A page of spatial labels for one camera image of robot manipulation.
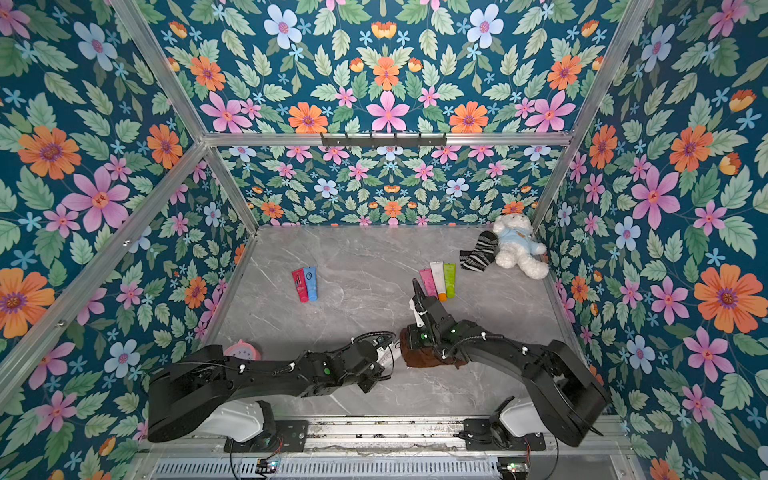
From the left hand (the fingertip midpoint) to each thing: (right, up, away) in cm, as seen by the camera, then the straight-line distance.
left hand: (386, 366), depth 84 cm
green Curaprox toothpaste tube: (+22, +25, +20) cm, 39 cm away
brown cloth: (+10, +3, 0) cm, 11 cm away
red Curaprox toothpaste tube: (-31, +23, +17) cm, 42 cm away
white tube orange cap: (+17, +27, +21) cm, 38 cm away
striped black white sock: (+34, +32, +25) cm, 53 cm away
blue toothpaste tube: (-27, +23, +17) cm, 39 cm away
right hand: (+7, +10, +2) cm, 12 cm away
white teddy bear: (+45, +35, +20) cm, 61 cm away
